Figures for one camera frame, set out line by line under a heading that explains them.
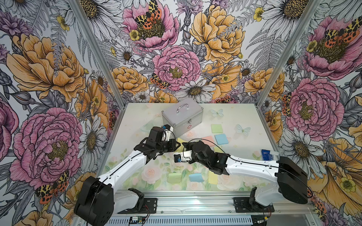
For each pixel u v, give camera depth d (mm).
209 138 1029
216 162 586
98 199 401
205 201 794
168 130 761
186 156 687
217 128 1088
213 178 832
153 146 638
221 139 1022
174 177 834
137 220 710
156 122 1107
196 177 848
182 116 962
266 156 901
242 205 740
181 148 800
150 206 736
